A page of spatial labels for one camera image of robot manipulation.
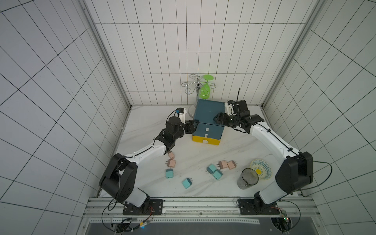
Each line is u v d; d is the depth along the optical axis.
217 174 0.83
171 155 0.90
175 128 0.64
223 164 0.85
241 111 0.64
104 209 0.68
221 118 0.75
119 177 0.44
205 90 0.90
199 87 0.95
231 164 0.86
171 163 0.87
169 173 0.84
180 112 0.73
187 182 0.79
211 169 0.85
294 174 0.43
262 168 0.85
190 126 0.73
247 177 0.79
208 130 0.83
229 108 0.78
